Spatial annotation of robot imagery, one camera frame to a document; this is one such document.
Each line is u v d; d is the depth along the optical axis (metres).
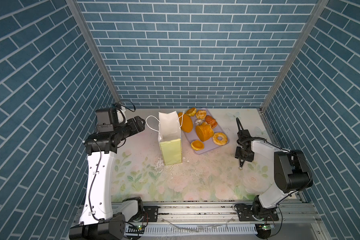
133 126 0.59
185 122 1.09
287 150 0.52
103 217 0.36
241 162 0.91
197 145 0.95
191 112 1.12
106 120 0.47
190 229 0.71
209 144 0.99
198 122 1.09
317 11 0.72
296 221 0.78
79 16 0.73
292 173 0.47
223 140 1.00
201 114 1.12
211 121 1.08
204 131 0.96
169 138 0.99
